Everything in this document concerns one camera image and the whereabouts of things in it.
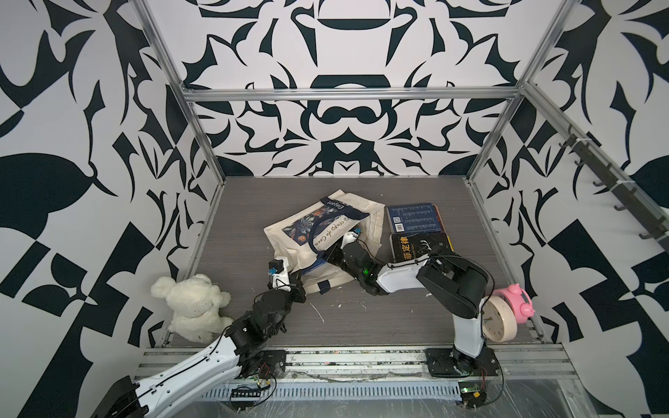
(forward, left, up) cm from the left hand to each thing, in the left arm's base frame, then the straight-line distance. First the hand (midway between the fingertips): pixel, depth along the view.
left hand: (299, 264), depth 80 cm
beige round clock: (-18, -54, -2) cm, 57 cm away
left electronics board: (-31, +15, -15) cm, 38 cm away
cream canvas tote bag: (+8, -1, +2) cm, 8 cm away
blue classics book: (+23, -43, -9) cm, 49 cm away
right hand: (+10, -5, -3) cm, 11 cm away
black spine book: (+10, -37, -9) cm, 39 cm away
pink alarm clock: (-12, -64, -3) cm, 65 cm away
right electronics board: (-33, -47, -14) cm, 59 cm away
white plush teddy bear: (-13, +25, +6) cm, 28 cm away
